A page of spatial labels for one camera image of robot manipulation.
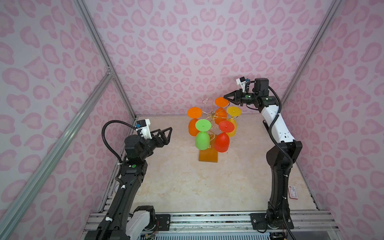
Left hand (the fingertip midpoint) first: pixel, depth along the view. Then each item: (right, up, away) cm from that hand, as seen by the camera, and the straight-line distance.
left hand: (166, 127), depth 72 cm
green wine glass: (+18, -5, +3) cm, 19 cm away
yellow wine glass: (+33, +8, +4) cm, 34 cm away
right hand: (+31, +17, +7) cm, 36 cm away
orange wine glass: (+13, +7, +3) cm, 15 cm away
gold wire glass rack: (+23, +6, +5) cm, 24 cm away
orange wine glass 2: (+28, +8, +14) cm, 33 cm away
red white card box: (+67, -35, +10) cm, 76 cm away
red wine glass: (+27, -6, +3) cm, 28 cm away
